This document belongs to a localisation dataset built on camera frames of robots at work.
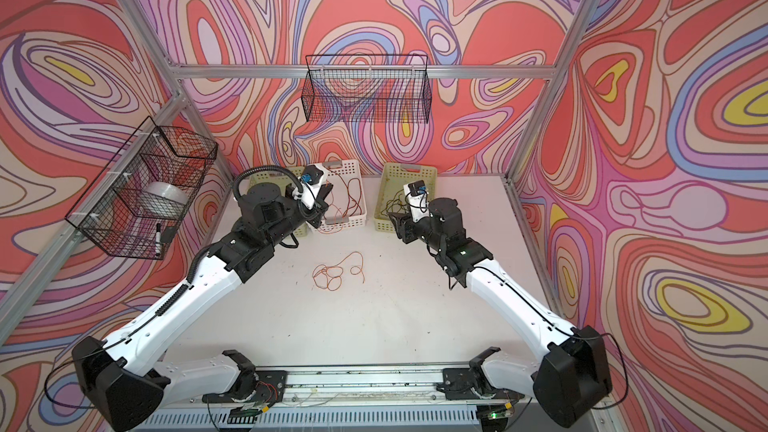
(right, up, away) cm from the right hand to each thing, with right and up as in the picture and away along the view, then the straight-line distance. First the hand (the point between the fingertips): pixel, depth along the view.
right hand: (401, 216), depth 78 cm
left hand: (-17, +8, -9) cm, 21 cm away
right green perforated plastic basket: (-2, +6, +35) cm, 36 cm away
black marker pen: (-60, -7, -7) cm, 60 cm away
